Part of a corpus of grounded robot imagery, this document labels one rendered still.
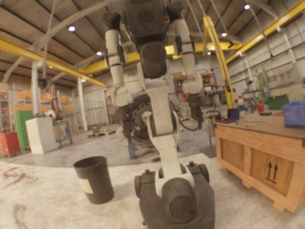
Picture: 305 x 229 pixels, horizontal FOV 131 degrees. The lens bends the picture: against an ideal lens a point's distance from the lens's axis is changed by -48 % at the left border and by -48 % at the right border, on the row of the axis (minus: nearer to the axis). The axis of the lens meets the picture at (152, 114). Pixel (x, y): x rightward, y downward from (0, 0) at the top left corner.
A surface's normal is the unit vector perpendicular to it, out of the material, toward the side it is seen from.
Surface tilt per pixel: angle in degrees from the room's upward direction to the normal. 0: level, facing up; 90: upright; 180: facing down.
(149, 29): 105
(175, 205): 66
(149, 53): 90
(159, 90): 100
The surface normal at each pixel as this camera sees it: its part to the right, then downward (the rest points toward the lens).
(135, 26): 0.04, 0.28
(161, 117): -0.03, -0.04
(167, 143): -0.10, -0.47
